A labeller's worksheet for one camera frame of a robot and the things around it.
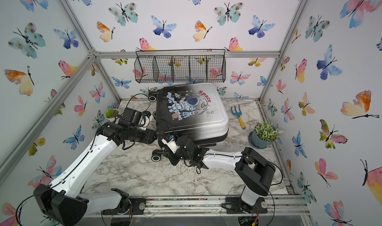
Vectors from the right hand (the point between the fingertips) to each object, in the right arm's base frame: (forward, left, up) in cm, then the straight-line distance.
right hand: (163, 153), depth 78 cm
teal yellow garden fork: (+40, -46, -13) cm, 62 cm away
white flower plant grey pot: (+13, -54, +2) cm, 55 cm away
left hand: (+7, +5, +7) cm, 11 cm away
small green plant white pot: (+27, +41, -3) cm, 49 cm away
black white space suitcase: (+21, -18, +11) cm, 30 cm away
